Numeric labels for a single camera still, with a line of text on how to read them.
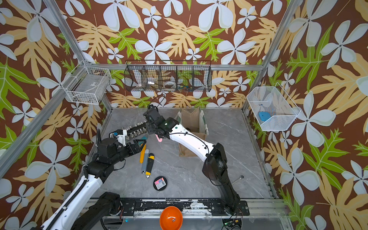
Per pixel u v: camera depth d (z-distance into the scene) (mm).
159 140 799
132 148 665
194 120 934
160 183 804
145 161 905
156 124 604
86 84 860
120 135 688
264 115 804
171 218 707
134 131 1035
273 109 836
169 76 978
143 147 704
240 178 841
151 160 905
